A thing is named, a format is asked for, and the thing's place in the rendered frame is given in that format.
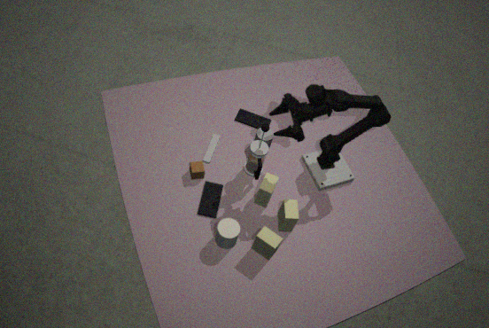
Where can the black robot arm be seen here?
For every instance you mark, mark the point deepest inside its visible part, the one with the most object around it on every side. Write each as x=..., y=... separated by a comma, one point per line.
x=323, y=101

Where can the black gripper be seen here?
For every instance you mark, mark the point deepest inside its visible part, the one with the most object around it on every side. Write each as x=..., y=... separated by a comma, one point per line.
x=294, y=131

